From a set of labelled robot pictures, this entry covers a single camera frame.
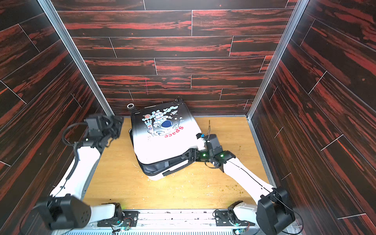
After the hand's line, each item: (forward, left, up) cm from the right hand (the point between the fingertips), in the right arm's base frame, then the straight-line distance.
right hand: (189, 153), depth 81 cm
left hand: (+12, +36, +13) cm, 40 cm away
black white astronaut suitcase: (+8, +16, +8) cm, 20 cm away
